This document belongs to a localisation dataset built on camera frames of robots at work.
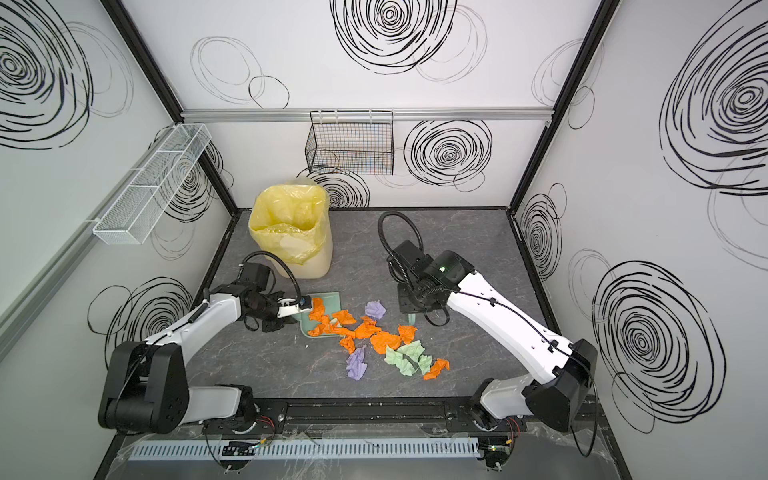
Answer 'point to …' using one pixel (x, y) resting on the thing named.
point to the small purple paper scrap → (355, 365)
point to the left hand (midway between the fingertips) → (293, 309)
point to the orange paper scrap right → (330, 324)
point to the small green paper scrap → (396, 358)
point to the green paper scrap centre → (413, 350)
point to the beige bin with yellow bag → (291, 221)
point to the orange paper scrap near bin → (382, 339)
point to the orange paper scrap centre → (367, 328)
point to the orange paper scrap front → (438, 366)
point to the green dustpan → (331, 303)
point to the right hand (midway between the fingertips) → (404, 306)
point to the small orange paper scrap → (407, 333)
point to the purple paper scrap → (375, 309)
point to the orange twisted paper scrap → (348, 343)
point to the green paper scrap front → (424, 363)
